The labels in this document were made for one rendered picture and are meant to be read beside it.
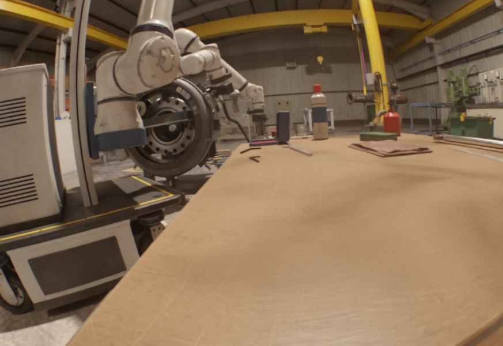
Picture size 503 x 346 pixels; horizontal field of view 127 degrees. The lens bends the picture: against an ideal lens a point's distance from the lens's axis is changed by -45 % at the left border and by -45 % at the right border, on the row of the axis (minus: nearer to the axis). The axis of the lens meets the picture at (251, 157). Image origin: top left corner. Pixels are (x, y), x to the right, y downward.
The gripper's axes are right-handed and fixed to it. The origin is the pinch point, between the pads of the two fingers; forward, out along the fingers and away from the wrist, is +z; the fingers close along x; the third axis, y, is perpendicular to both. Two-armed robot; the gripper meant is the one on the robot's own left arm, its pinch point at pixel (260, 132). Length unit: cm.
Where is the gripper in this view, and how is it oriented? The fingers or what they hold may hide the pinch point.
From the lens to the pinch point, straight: 163.9
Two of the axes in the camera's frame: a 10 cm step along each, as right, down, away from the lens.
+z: 0.8, 9.9, 1.5
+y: 8.5, 0.0, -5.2
